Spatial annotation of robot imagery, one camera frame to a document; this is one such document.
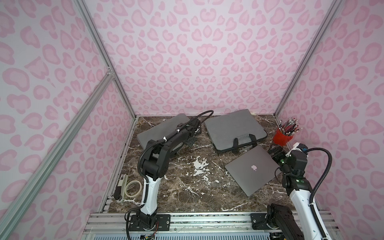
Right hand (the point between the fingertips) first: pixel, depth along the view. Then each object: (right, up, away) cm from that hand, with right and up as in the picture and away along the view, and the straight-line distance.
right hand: (275, 147), depth 79 cm
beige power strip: (-83, -20, +4) cm, 86 cm away
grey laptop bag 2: (-15, +9, +28) cm, 34 cm away
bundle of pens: (+16, +11, +14) cm, 24 cm away
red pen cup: (+13, +3, +18) cm, 22 cm away
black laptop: (-8, -15, +10) cm, 20 cm away
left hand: (-48, +4, +20) cm, 52 cm away
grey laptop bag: (-68, +10, +34) cm, 77 cm away
